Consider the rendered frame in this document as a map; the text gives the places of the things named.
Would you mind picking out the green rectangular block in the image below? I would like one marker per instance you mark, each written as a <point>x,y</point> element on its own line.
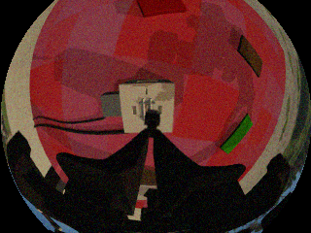
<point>237,134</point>

